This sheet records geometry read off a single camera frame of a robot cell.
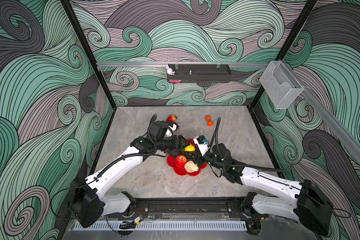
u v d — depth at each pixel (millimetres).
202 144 645
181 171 835
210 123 1104
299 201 407
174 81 902
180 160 838
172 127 708
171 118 1089
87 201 376
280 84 782
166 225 698
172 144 647
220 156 558
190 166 812
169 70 852
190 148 720
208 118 1141
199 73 954
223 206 749
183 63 951
